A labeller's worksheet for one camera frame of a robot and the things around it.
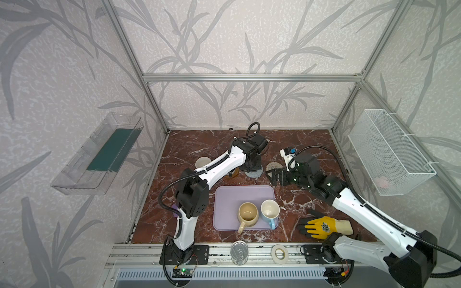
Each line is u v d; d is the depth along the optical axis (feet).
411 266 1.19
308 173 1.81
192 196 1.61
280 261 2.37
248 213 2.77
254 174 3.25
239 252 2.28
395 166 2.02
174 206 1.78
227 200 2.93
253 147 2.06
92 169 2.07
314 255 2.38
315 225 2.60
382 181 2.39
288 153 2.17
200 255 2.42
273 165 3.31
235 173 3.23
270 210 2.76
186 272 2.32
